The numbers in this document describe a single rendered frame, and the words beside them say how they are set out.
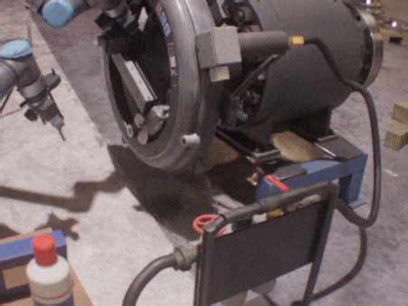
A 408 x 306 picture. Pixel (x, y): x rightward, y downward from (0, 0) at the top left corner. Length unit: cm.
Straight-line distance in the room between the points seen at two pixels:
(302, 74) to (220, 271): 93
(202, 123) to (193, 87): 12
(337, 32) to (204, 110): 73
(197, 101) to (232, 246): 54
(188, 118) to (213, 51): 24
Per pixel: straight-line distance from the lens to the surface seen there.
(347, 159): 200
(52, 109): 148
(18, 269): 87
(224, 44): 133
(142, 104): 165
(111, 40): 173
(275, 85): 170
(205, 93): 142
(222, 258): 105
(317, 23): 186
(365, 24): 221
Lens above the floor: 110
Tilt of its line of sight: 26 degrees down
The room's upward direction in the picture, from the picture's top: 3 degrees clockwise
